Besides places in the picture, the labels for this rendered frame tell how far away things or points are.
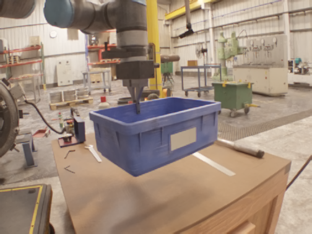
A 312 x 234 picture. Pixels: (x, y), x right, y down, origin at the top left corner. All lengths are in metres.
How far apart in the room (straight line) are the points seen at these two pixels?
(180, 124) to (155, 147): 0.08
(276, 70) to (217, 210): 5.73
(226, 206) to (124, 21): 0.58
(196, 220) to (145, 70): 0.41
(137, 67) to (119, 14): 0.16
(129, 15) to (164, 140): 0.34
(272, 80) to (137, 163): 5.77
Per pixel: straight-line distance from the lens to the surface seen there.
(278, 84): 6.26
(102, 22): 0.65
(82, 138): 1.18
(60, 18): 0.56
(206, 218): 0.59
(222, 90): 3.61
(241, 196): 0.67
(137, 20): 0.60
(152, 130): 0.44
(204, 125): 0.56
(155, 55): 4.64
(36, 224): 0.90
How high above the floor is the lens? 0.84
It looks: 13 degrees down
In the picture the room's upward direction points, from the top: 3 degrees counter-clockwise
